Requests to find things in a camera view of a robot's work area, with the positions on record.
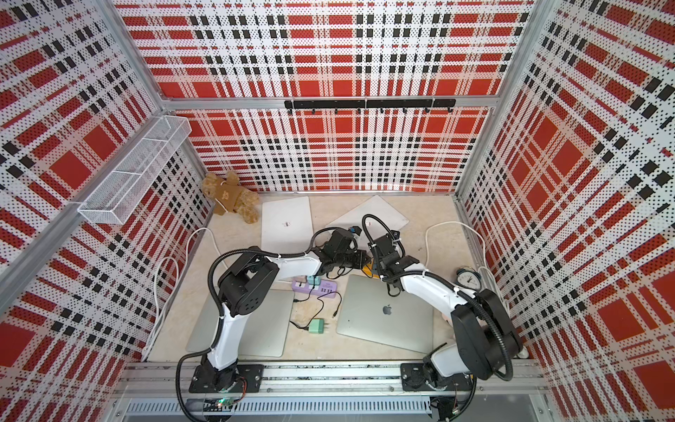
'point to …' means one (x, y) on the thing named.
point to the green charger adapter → (316, 325)
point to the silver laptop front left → (266, 331)
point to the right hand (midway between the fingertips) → (387, 261)
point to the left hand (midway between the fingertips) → (374, 259)
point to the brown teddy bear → (229, 197)
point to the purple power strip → (327, 288)
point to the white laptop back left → (286, 225)
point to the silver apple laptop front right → (368, 312)
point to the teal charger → (311, 281)
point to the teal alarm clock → (468, 278)
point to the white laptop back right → (377, 206)
